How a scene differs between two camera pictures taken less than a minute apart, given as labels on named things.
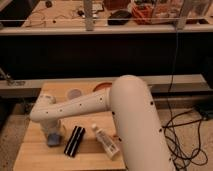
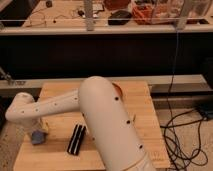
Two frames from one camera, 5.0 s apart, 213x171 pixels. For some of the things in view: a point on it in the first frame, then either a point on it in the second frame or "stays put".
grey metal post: [88, 15] stays put
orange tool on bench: [143, 14] stays put
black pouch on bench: [119, 17] stays put
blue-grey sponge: [54, 140] → [38, 137]
